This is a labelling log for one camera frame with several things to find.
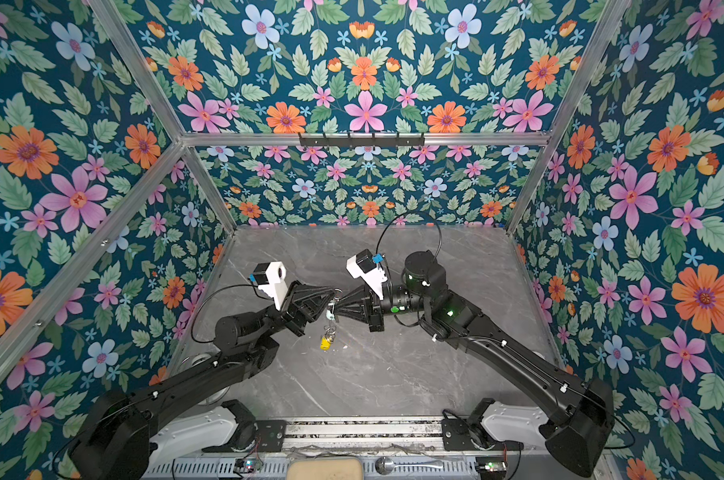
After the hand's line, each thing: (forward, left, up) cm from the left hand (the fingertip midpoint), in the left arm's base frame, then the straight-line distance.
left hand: (331, 297), depth 51 cm
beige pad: (-22, +6, -38) cm, 44 cm away
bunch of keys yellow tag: (+1, +4, -20) cm, 21 cm away
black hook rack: (+60, -6, -5) cm, 60 cm away
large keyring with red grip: (+1, +1, -6) cm, 6 cm away
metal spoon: (-23, -8, -39) cm, 46 cm away
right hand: (+1, 0, -6) cm, 6 cm away
